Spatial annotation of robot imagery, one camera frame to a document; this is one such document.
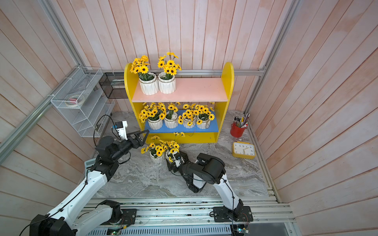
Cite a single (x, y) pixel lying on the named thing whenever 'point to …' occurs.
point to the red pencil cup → (239, 125)
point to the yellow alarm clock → (244, 150)
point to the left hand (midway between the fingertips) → (145, 133)
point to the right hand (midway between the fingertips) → (172, 154)
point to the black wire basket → (112, 85)
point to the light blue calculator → (88, 164)
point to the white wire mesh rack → (89, 119)
